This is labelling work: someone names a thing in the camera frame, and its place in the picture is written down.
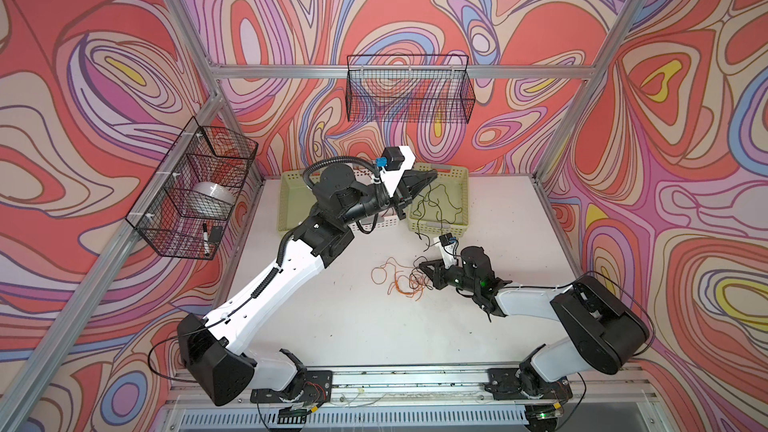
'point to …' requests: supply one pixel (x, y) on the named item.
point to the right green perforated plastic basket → (442, 206)
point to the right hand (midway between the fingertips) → (423, 271)
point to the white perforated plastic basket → (384, 219)
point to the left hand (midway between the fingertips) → (435, 174)
